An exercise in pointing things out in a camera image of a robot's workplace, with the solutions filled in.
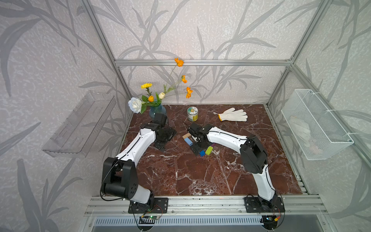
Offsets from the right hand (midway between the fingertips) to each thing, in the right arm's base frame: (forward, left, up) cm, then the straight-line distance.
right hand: (200, 146), depth 92 cm
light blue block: (+3, +7, +1) cm, 8 cm away
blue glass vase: (+23, +27, +11) cm, 37 cm away
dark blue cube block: (-4, -2, -1) cm, 5 cm away
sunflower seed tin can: (+25, +5, +5) cm, 26 cm away
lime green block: (-1, -6, -3) cm, 7 cm away
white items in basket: (-3, -54, +19) cm, 58 cm away
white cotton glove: (+29, -27, -2) cm, 39 cm away
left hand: (+1, +16, +9) cm, 18 cm away
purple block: (-12, -5, +25) cm, 28 cm away
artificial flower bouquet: (+9, +33, +30) cm, 46 cm away
